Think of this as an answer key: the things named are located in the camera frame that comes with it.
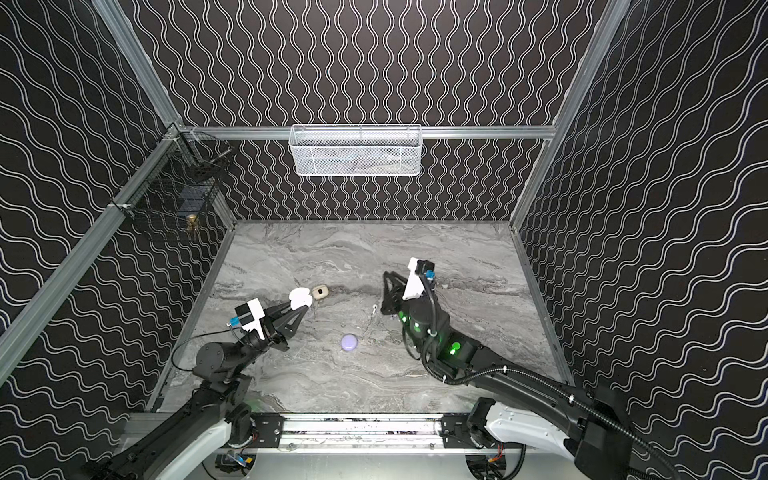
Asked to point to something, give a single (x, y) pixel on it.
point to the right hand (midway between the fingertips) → (390, 275)
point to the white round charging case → (300, 297)
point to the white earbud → (375, 307)
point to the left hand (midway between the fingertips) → (307, 306)
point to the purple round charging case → (349, 342)
